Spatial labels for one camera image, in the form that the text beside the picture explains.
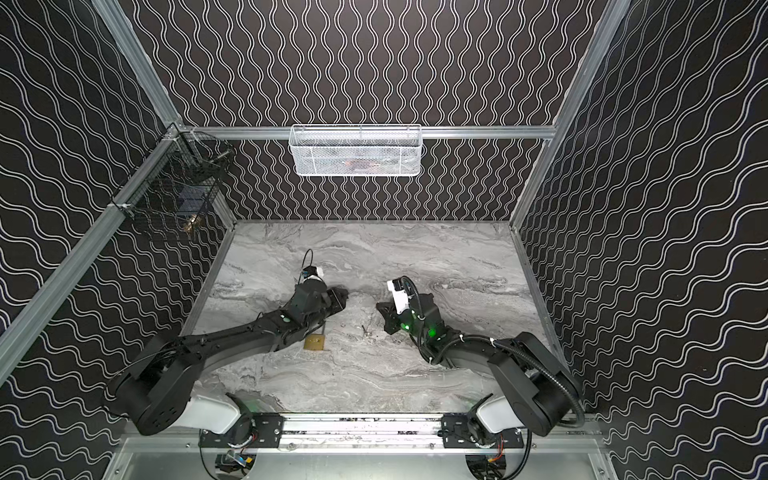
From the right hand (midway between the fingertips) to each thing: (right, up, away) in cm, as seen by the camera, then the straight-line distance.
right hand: (381, 306), depth 86 cm
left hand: (-7, +3, -1) cm, 8 cm away
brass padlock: (-20, -11, +2) cm, 22 cm away
